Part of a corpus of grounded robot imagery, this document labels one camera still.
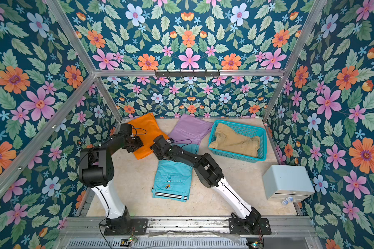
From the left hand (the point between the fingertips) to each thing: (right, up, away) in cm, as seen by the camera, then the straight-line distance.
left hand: (142, 142), depth 101 cm
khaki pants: (+56, +3, +2) cm, 56 cm away
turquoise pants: (+23, -20, -15) cm, 34 cm away
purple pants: (+31, +8, +10) cm, 33 cm away
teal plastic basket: (+70, +8, +3) cm, 71 cm away
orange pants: (-1, +11, +11) cm, 15 cm away
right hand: (+6, -4, -3) cm, 8 cm away
